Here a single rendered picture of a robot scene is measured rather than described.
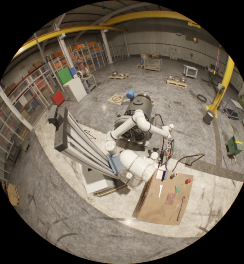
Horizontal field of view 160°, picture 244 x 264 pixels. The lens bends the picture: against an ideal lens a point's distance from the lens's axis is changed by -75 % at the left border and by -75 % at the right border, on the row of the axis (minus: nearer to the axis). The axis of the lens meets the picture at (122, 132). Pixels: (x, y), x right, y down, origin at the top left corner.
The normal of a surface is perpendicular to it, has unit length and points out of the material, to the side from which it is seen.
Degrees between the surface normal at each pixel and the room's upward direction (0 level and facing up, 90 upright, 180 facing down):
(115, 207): 0
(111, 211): 0
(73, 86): 90
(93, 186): 0
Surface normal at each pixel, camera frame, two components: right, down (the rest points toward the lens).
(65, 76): 0.87, 0.29
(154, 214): -0.17, -0.56
